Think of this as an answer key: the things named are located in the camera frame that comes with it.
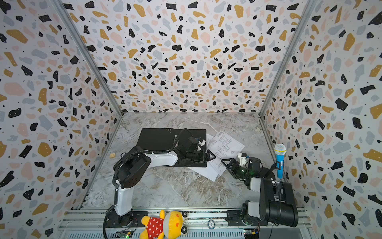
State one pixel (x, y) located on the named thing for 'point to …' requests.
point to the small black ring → (123, 154)
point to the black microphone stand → (268, 173)
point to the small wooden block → (112, 155)
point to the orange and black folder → (162, 140)
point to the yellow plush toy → (171, 225)
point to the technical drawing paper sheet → (224, 147)
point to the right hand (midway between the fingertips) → (224, 162)
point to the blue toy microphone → (280, 150)
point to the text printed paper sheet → (208, 172)
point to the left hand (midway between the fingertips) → (213, 156)
